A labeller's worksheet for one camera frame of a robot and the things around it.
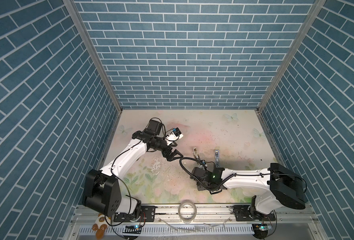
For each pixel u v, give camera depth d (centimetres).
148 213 74
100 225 67
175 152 69
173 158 70
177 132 70
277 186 42
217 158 93
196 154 94
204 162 77
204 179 63
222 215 74
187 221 69
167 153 70
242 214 74
